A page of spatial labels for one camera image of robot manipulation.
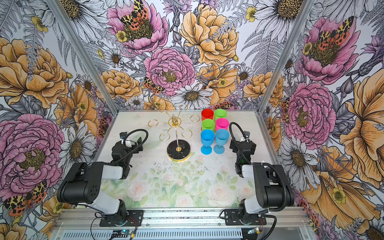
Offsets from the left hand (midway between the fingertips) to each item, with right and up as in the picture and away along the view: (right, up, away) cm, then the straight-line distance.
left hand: (134, 141), depth 94 cm
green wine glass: (+46, +11, +4) cm, 48 cm away
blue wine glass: (+53, +3, -4) cm, 54 cm away
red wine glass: (+46, +17, +5) cm, 49 cm away
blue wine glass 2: (+45, +2, -4) cm, 45 cm away
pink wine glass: (+55, +11, +2) cm, 56 cm away
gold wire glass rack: (+26, -6, +6) cm, 28 cm away
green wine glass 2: (+54, +18, +7) cm, 57 cm away
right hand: (+67, -1, 0) cm, 67 cm away
